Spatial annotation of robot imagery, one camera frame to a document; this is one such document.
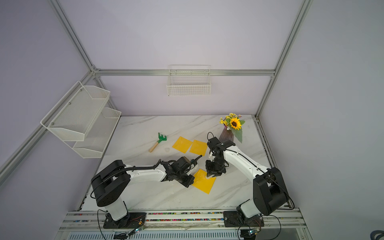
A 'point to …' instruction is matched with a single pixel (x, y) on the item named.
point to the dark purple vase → (226, 135)
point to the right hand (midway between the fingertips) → (211, 177)
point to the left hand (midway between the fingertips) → (191, 183)
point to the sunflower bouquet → (232, 121)
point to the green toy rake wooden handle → (161, 138)
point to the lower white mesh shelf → (97, 138)
